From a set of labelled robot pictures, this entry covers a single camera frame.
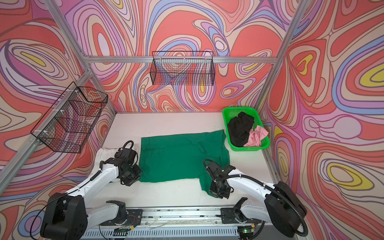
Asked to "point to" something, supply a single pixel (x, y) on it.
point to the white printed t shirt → (103, 154)
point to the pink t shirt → (255, 136)
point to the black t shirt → (239, 127)
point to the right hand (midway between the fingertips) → (217, 199)
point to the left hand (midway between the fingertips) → (144, 175)
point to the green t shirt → (181, 157)
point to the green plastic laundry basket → (229, 112)
